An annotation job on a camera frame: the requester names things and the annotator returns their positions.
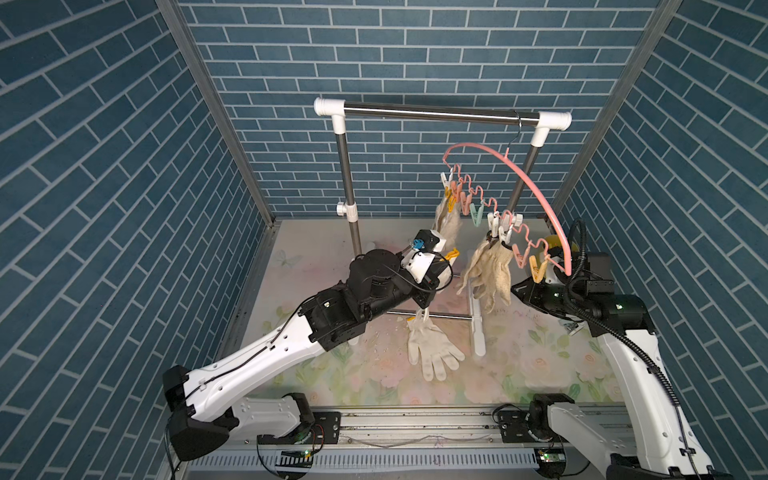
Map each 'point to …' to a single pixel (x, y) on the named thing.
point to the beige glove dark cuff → (477, 275)
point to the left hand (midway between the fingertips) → (455, 266)
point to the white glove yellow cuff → (437, 352)
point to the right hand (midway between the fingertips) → (518, 290)
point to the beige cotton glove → (490, 274)
